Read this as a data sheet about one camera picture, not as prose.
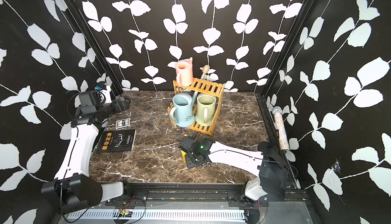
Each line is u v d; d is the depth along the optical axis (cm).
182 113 89
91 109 56
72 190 42
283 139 73
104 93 62
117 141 93
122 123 101
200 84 90
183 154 70
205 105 86
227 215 70
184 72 79
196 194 76
